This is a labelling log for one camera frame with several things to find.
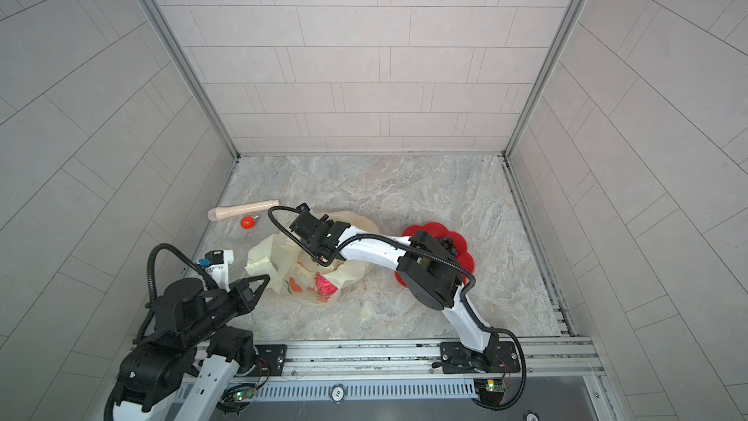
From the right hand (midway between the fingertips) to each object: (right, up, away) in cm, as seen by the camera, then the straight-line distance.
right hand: (319, 236), depth 89 cm
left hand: (-4, -5, -23) cm, 24 cm away
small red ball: (-24, +4, +5) cm, 25 cm away
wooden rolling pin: (-35, +6, +5) cm, 36 cm away
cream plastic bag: (-6, -4, -14) cm, 16 cm away
